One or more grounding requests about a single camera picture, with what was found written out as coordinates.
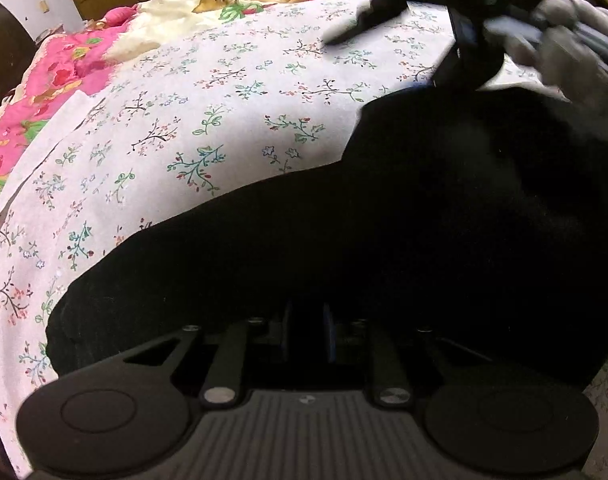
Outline white floral bed sheet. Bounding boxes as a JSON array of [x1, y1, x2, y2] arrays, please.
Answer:
[[0, 0, 608, 476]]

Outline dark wooden headboard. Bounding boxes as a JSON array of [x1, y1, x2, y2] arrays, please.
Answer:
[[0, 0, 40, 121]]

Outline black pants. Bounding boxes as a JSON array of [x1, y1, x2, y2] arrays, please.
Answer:
[[45, 82, 608, 393]]

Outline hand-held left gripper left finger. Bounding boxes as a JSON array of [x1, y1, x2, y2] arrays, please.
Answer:
[[84, 304, 299, 408]]

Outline pink cartoon printed quilt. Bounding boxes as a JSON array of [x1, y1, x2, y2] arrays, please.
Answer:
[[0, 0, 450, 206]]

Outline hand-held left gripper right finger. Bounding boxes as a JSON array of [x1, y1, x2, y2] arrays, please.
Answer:
[[320, 302, 532, 408]]

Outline person's right hand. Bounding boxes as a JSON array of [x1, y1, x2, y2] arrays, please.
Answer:
[[531, 0, 608, 106]]

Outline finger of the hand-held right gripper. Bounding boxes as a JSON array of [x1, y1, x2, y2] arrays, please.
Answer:
[[430, 7, 507, 92], [324, 0, 410, 46]]

